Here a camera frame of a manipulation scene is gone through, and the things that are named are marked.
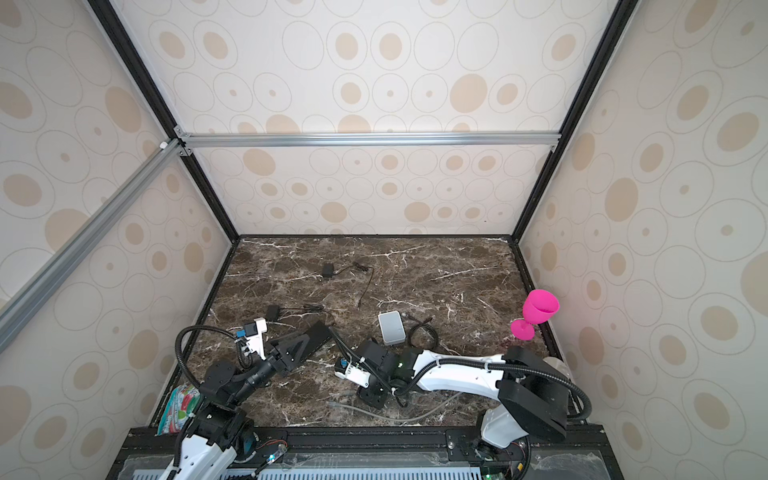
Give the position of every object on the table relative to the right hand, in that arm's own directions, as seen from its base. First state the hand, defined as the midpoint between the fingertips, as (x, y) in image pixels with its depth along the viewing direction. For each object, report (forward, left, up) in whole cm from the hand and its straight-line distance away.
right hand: (363, 390), depth 79 cm
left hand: (+7, +11, +16) cm, 21 cm away
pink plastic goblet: (+17, -48, +13) cm, 52 cm away
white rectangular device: (+20, -8, -2) cm, 21 cm away
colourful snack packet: (-3, +47, +1) cm, 48 cm away
